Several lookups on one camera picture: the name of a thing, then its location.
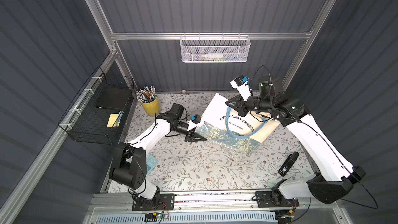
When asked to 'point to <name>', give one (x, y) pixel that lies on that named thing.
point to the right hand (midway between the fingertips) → (227, 103)
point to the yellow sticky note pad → (113, 117)
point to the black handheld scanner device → (288, 164)
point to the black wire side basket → (97, 112)
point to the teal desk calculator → (151, 163)
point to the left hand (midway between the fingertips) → (206, 136)
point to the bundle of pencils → (146, 95)
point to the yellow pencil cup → (152, 108)
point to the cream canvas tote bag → (222, 123)
